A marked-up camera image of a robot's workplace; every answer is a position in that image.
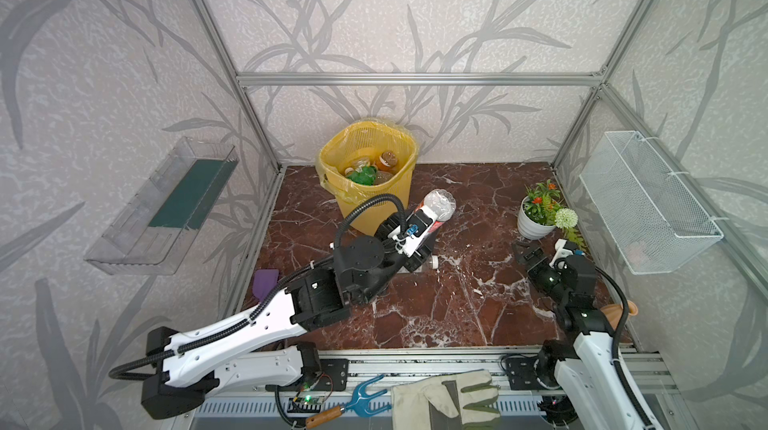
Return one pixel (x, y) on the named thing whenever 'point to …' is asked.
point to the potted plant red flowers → (541, 212)
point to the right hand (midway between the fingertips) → (518, 243)
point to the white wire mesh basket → (653, 221)
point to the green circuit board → (305, 404)
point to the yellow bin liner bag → (363, 139)
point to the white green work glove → (463, 400)
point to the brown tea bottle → (387, 161)
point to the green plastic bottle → (366, 176)
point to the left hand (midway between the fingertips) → (431, 210)
